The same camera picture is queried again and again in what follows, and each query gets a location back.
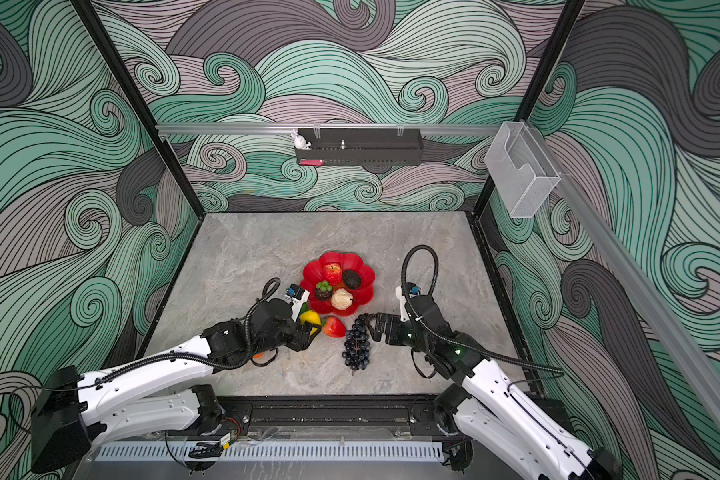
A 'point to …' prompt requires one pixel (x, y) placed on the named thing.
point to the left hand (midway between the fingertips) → (314, 324)
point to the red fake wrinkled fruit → (333, 273)
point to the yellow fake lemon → (312, 317)
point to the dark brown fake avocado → (323, 290)
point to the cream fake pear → (341, 299)
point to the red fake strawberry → (333, 327)
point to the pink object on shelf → (312, 162)
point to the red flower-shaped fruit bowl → (312, 275)
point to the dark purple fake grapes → (357, 345)
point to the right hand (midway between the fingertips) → (379, 324)
